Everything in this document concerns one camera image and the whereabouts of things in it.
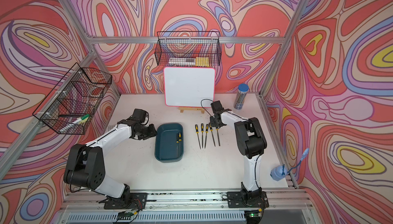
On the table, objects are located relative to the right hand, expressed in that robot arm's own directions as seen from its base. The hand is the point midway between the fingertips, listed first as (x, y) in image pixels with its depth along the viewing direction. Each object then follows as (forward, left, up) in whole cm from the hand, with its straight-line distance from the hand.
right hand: (217, 125), depth 102 cm
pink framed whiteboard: (+20, +18, +18) cm, 32 cm away
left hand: (-9, +38, +7) cm, 40 cm away
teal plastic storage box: (-12, +34, +1) cm, 36 cm away
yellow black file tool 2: (-4, +4, +1) cm, 6 cm away
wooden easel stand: (+11, +18, +6) cm, 22 cm away
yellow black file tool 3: (-5, +8, +1) cm, 9 cm away
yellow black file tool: (-9, +1, +1) cm, 9 cm away
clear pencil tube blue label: (+14, -16, +19) cm, 29 cm away
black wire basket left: (-7, +75, +31) cm, 82 cm away
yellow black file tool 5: (-5, +14, +1) cm, 15 cm away
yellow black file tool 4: (-5, +11, +1) cm, 12 cm away
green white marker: (-15, +71, +29) cm, 78 cm away
